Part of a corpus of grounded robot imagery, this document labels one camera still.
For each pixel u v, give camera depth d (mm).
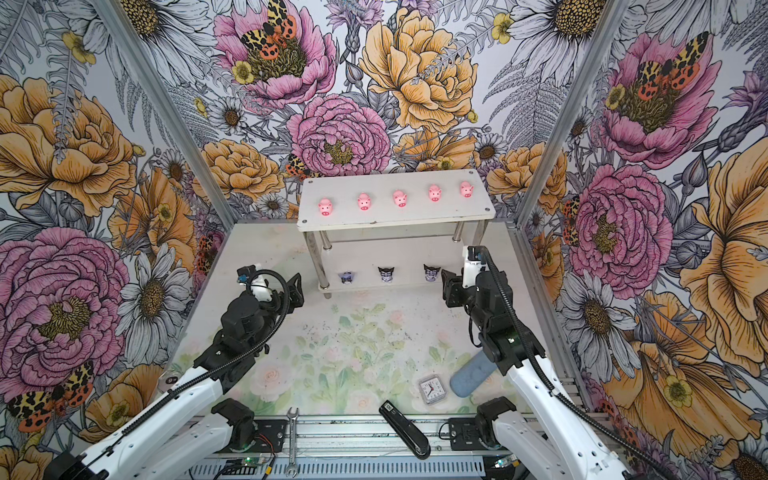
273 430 748
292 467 702
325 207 745
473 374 813
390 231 1190
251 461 713
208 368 542
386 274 937
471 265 639
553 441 442
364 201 759
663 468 375
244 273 649
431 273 925
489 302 532
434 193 778
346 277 941
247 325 576
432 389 795
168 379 698
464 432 742
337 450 730
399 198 761
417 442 688
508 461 714
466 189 782
